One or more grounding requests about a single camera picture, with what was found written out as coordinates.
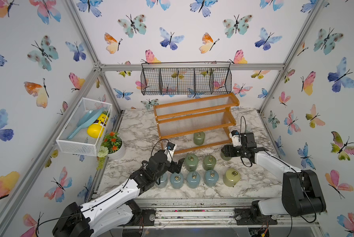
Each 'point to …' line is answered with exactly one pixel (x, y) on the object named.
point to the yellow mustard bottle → (96, 129)
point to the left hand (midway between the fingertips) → (178, 154)
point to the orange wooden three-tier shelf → (196, 124)
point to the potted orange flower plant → (112, 146)
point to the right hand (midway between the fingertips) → (229, 147)
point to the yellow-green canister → (231, 177)
